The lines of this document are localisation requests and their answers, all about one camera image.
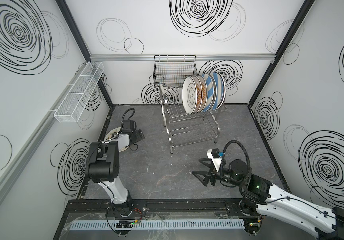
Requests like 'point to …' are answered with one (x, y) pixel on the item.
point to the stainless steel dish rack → (182, 128)
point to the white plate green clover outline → (190, 95)
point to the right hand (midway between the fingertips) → (195, 170)
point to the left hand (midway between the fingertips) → (138, 136)
